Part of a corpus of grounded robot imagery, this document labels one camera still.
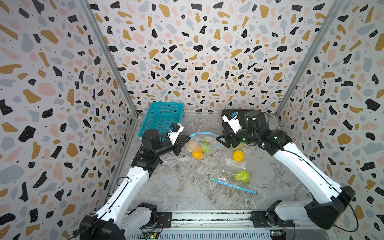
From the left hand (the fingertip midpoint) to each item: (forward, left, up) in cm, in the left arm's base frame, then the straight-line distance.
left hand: (189, 137), depth 72 cm
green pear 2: (-10, -29, -23) cm, 39 cm away
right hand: (-1, -15, +2) cm, 16 cm away
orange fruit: (+4, -4, -23) cm, 23 cm away
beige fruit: (+11, 0, -23) cm, 26 cm away
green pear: (+8, -8, -24) cm, 26 cm away
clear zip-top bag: (+11, -6, -24) cm, 27 cm away
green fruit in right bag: (+8, -30, -22) cm, 38 cm away
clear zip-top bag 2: (-3, -26, -28) cm, 39 cm away
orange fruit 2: (+3, -29, -24) cm, 38 cm away
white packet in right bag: (+1, -26, -29) cm, 39 cm away
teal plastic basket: (+42, +25, -28) cm, 57 cm away
